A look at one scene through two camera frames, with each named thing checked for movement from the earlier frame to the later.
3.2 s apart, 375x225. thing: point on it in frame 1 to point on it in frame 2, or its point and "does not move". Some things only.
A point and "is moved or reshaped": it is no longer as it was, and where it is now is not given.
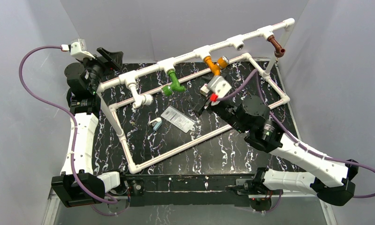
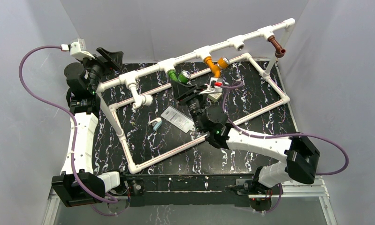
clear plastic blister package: [179, 119] does not move
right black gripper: [204, 107] to [200, 93]
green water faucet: [167, 90] is moved or reshaped
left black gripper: [88, 62] does not move
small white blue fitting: [156, 123] does not move
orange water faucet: [222, 63] does not move
